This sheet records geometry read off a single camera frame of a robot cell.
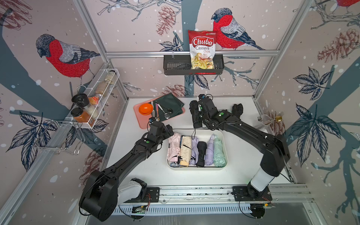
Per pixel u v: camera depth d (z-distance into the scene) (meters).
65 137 0.59
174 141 0.83
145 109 1.10
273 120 0.89
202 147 0.88
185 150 0.81
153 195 0.73
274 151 0.43
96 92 0.76
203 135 0.95
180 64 0.95
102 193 0.40
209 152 0.83
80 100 0.62
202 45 0.82
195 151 0.83
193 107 0.84
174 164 0.81
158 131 0.65
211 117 0.62
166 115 1.08
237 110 1.06
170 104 1.17
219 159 0.79
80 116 0.60
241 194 0.73
